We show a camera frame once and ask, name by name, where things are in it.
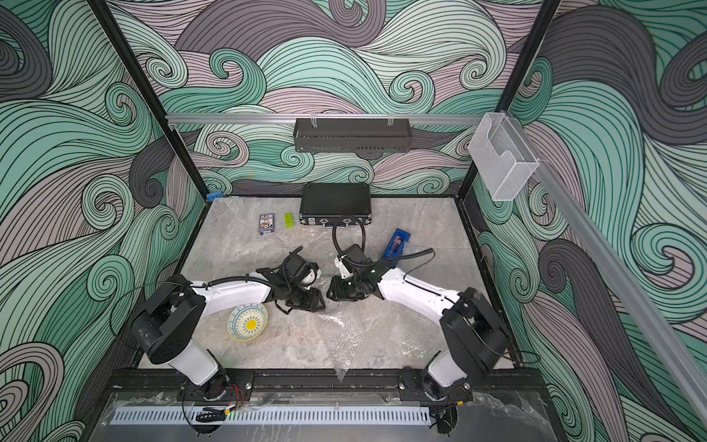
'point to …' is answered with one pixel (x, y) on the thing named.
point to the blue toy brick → (210, 197)
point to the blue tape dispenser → (396, 246)
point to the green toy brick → (289, 220)
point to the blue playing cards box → (266, 223)
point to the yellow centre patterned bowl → (246, 322)
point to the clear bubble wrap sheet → (350, 333)
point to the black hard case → (338, 204)
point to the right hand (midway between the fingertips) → (328, 297)
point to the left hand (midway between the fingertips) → (321, 303)
